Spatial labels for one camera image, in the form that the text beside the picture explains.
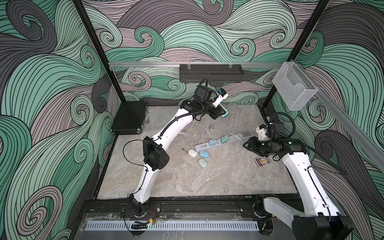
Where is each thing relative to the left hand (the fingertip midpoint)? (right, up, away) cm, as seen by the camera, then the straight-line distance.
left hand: (223, 107), depth 78 cm
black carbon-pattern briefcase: (-62, -6, +29) cm, 68 cm away
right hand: (+11, -20, -3) cm, 23 cm away
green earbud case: (-10, -33, +10) cm, 36 cm away
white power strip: (+15, -20, +20) cm, 31 cm away
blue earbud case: (-9, -28, +13) cm, 32 cm away
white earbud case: (-16, -28, +14) cm, 35 cm away
